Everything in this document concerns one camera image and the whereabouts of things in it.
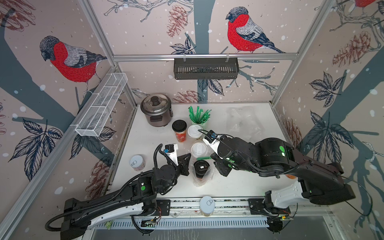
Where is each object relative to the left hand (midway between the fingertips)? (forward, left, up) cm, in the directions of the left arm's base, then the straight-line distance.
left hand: (194, 153), depth 68 cm
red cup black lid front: (-4, -3, -5) cm, 7 cm away
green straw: (-1, -3, -4) cm, 5 cm away
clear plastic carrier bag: (-8, -7, -5) cm, 12 cm away
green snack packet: (-25, +40, -22) cm, 52 cm away
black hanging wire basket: (+62, -7, +5) cm, 63 cm away
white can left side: (+3, +33, -18) cm, 37 cm away
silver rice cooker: (+36, +26, -7) cm, 45 cm away
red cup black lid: (+20, +9, -6) cm, 23 cm away
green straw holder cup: (+32, -3, -12) cm, 34 cm away
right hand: (-6, -7, +10) cm, 14 cm away
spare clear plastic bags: (+35, -36, -22) cm, 55 cm away
